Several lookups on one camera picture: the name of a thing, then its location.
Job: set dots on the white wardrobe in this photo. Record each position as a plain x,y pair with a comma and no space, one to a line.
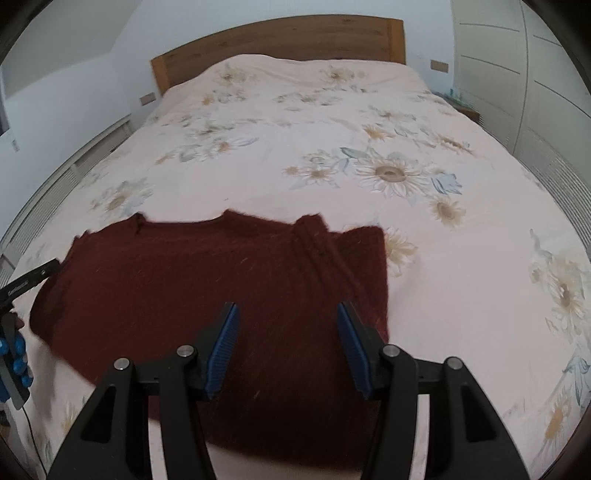
521,69

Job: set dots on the floral pink duvet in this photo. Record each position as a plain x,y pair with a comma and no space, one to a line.
323,138

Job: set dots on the wooden bedside table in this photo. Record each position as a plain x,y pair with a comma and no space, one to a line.
468,113

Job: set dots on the wooden headboard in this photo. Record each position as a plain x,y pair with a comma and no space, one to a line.
277,41

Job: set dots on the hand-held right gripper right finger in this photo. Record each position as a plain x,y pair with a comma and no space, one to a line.
355,350

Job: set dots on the wall switch panel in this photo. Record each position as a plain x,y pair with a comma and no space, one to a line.
147,98
439,65

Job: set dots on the dark red knit sweater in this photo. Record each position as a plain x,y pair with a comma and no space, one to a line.
161,286

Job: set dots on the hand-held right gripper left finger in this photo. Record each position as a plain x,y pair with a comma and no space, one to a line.
221,350

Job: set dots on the person's left hand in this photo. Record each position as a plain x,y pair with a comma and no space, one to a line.
18,344

